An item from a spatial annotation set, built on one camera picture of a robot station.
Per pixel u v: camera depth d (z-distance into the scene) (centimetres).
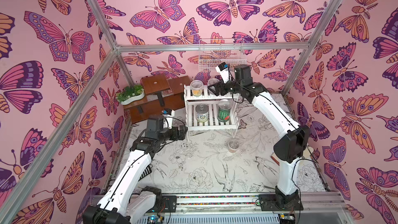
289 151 51
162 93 104
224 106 82
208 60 104
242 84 64
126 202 40
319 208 73
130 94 92
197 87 78
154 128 57
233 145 88
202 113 85
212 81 80
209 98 82
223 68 70
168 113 69
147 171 83
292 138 48
